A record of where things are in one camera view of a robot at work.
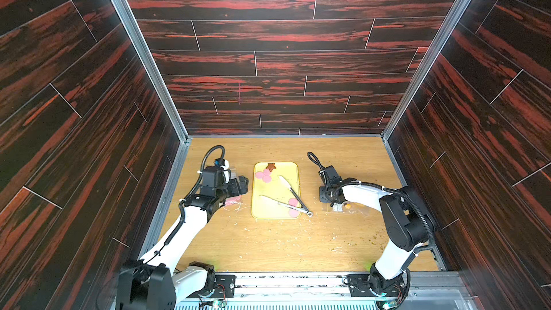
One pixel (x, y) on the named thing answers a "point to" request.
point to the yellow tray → (275, 191)
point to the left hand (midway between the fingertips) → (240, 181)
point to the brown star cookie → (270, 166)
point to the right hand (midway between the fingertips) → (331, 193)
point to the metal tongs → (303, 209)
